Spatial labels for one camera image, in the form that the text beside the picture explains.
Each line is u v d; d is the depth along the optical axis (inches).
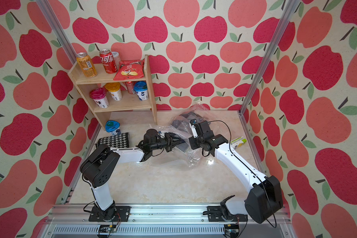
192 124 28.9
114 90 36.3
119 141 38.8
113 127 38.9
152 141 28.9
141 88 36.6
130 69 30.6
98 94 33.9
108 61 29.5
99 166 19.7
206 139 23.7
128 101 39.1
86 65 28.8
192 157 29.6
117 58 33.1
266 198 15.6
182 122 40.2
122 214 29.4
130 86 38.0
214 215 28.9
